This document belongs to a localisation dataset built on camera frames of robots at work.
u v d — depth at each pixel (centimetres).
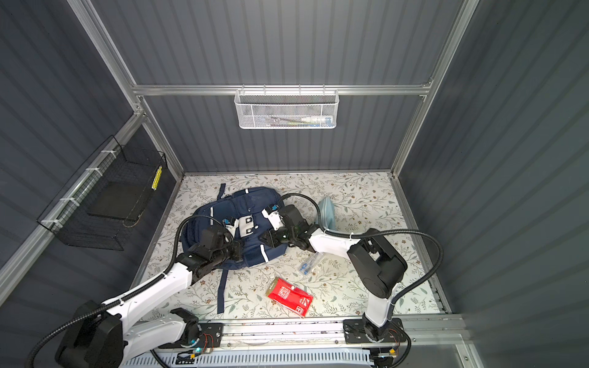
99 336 40
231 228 77
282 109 124
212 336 73
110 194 75
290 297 81
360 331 73
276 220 79
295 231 70
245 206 99
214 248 66
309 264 89
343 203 108
